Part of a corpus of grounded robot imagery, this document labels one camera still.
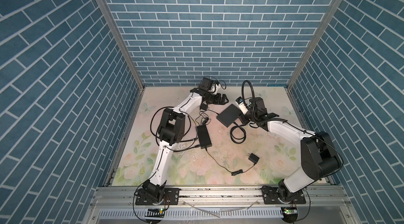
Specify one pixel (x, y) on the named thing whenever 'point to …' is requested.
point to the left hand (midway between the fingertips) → (222, 99)
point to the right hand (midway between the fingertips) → (241, 109)
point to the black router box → (229, 115)
